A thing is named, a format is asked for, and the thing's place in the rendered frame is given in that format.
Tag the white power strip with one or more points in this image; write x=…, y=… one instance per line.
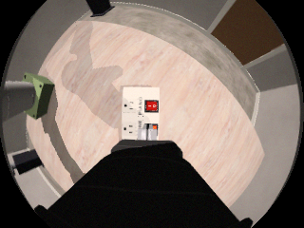
x=141, y=105

